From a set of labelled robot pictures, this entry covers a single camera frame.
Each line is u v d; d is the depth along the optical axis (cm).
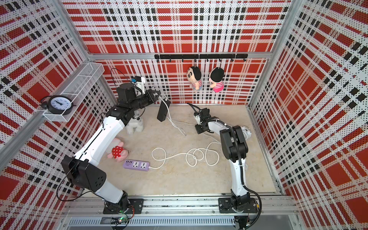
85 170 41
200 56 88
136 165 86
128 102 57
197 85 98
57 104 64
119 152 86
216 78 95
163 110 90
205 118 84
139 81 67
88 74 78
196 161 88
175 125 86
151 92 66
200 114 94
